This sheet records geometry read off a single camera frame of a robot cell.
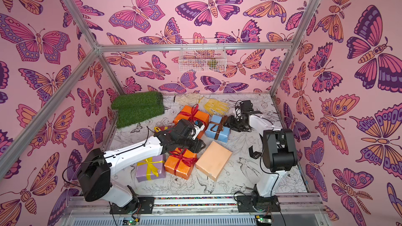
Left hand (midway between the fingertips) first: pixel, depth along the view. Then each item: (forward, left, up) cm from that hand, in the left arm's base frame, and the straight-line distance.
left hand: (204, 143), depth 81 cm
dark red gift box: (+13, +26, -6) cm, 29 cm away
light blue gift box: (+8, -11, -6) cm, 15 cm away
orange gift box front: (-7, +12, -5) cm, 15 cm away
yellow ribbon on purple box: (-10, +27, -4) cm, 29 cm away
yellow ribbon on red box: (+11, +28, -5) cm, 30 cm away
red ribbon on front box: (-3, +13, -4) cm, 14 cm away
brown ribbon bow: (+13, -8, -5) cm, 16 cm away
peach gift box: (-6, -5, -8) cm, 11 cm away
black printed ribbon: (-2, -29, -11) cm, 31 cm away
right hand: (+16, -14, -6) cm, 22 cm away
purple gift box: (-14, +31, -6) cm, 35 cm away
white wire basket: (+48, -1, +22) cm, 53 cm away
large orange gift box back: (+20, +8, -1) cm, 22 cm away
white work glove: (+43, +13, -12) cm, 46 cm away
